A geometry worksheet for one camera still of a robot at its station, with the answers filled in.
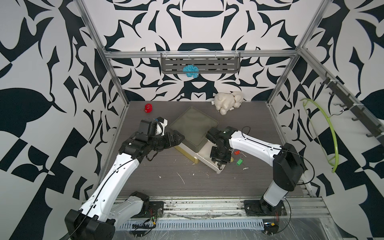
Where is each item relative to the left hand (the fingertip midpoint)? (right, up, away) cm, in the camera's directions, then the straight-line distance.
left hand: (177, 137), depth 73 cm
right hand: (+19, -14, +10) cm, 26 cm away
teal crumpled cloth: (+7, +38, +18) cm, 42 cm away
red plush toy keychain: (-25, +16, +38) cm, 48 cm away
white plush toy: (+30, +21, +35) cm, 51 cm away
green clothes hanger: (+69, -12, -9) cm, 70 cm away
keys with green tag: (+35, -17, +16) cm, 43 cm away
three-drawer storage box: (+8, +5, +7) cm, 12 cm away
